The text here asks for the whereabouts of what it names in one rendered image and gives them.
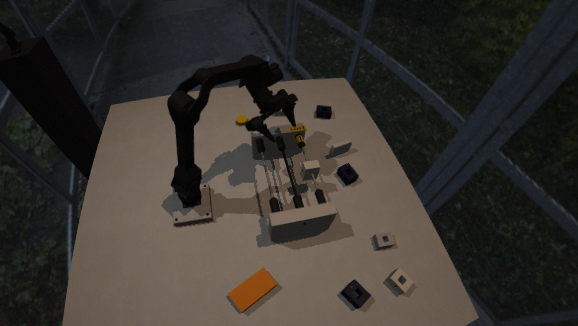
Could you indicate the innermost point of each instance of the yellow short cylinder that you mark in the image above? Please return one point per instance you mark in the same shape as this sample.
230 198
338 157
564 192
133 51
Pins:
241 120

